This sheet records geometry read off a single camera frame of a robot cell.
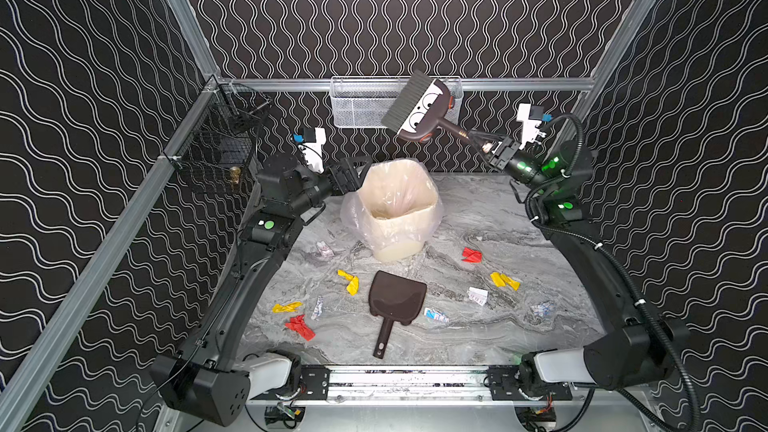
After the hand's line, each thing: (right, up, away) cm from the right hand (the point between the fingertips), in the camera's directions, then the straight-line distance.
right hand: (466, 135), depth 62 cm
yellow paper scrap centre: (-27, -39, +27) cm, 54 cm away
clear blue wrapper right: (+28, -44, +23) cm, 58 cm away
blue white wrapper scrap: (-3, -45, +22) cm, 50 cm away
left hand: (-21, -5, +1) cm, 22 cm away
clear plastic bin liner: (-26, -18, +18) cm, 36 cm away
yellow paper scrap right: (+19, -38, +29) cm, 51 cm away
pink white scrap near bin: (-37, -29, +35) cm, 59 cm away
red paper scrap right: (+10, -31, +34) cm, 47 cm away
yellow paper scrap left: (-44, -44, +24) cm, 67 cm away
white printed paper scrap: (+10, -41, +26) cm, 50 cm away
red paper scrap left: (-42, -48, +21) cm, 67 cm away
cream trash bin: (-13, -13, +30) cm, 35 cm away
